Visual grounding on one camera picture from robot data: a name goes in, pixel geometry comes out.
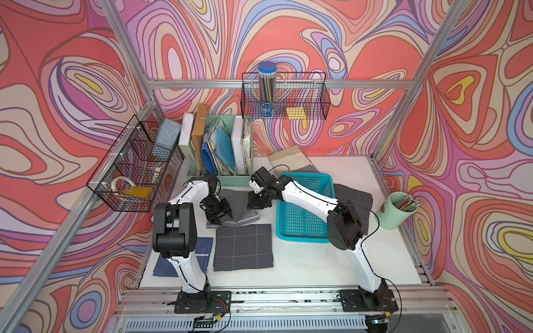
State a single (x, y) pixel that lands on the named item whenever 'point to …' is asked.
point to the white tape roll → (114, 181)
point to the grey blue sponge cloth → (167, 138)
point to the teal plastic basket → (296, 223)
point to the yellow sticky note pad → (295, 113)
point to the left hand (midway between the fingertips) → (229, 217)
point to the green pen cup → (395, 210)
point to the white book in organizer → (185, 135)
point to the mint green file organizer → (240, 131)
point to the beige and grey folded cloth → (291, 159)
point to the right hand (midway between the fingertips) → (249, 211)
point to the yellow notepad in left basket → (142, 192)
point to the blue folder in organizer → (218, 155)
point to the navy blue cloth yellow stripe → (203, 248)
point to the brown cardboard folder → (198, 134)
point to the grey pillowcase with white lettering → (237, 200)
